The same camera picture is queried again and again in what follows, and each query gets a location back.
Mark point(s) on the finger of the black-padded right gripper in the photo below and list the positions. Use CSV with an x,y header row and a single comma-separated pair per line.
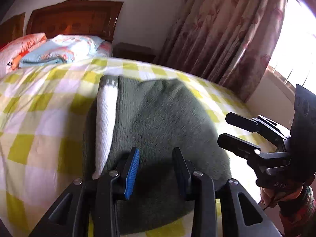
x,y
249,125

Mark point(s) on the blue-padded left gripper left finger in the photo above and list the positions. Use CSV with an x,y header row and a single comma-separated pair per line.
x,y
127,168

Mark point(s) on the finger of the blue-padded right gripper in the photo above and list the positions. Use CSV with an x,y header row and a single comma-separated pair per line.
x,y
239,147

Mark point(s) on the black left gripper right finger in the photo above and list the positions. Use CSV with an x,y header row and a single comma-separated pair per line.
x,y
183,170

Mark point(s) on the green white knitted sweater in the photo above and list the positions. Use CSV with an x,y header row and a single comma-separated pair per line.
x,y
154,116

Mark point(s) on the person's right hand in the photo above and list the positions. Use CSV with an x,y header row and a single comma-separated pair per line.
x,y
269,197

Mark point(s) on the window with bars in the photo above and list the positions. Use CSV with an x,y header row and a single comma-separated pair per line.
x,y
293,60

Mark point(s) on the pink floral curtain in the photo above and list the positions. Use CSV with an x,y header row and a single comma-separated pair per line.
x,y
228,42

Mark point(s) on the dark wooden nightstand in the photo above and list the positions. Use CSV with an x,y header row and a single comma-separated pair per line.
x,y
134,52

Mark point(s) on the light blue floral quilt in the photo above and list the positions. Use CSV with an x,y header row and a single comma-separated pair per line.
x,y
67,49

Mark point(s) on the large wooden headboard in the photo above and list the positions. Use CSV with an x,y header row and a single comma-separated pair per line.
x,y
76,17

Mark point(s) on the pink orange floral pillow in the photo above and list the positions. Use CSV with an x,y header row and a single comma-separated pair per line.
x,y
12,53

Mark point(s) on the small wooden headboard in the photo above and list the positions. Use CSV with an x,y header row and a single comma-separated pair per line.
x,y
12,29

